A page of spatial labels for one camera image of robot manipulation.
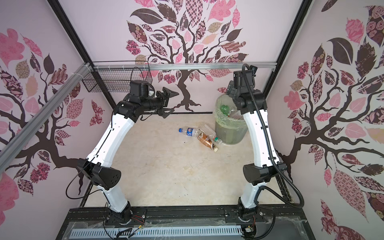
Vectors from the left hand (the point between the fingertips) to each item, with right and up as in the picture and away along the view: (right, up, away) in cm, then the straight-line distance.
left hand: (177, 101), depth 70 cm
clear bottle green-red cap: (+16, -14, +38) cm, 44 cm away
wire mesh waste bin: (+28, -11, +11) cm, 32 cm away
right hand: (+31, +7, -1) cm, 32 cm away
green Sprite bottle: (+29, -1, +27) cm, 39 cm away
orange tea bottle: (+16, -21, +27) cm, 38 cm away
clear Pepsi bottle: (+5, -16, +33) cm, 37 cm away
